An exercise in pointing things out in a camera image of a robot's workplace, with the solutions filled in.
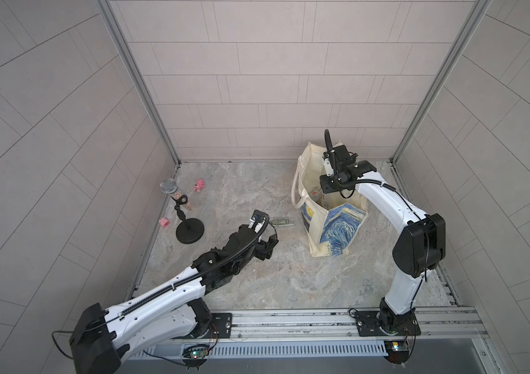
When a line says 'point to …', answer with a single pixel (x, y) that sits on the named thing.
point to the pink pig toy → (199, 185)
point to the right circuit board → (397, 351)
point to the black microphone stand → (190, 231)
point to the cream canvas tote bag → (330, 221)
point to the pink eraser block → (164, 221)
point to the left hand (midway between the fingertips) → (270, 230)
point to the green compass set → (282, 222)
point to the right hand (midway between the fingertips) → (324, 183)
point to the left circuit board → (196, 355)
